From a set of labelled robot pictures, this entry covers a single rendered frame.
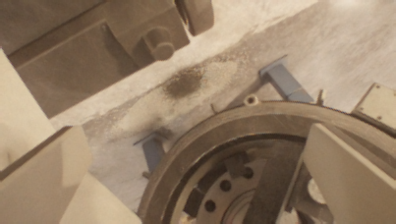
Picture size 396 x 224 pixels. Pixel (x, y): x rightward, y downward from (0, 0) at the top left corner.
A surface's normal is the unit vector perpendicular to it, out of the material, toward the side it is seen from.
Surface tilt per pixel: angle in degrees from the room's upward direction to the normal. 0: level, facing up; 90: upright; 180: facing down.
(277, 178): 90
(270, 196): 90
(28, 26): 0
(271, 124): 90
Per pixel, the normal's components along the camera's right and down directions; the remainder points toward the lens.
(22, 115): 0.89, -0.46
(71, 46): 0.38, 0.78
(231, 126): -0.36, -0.38
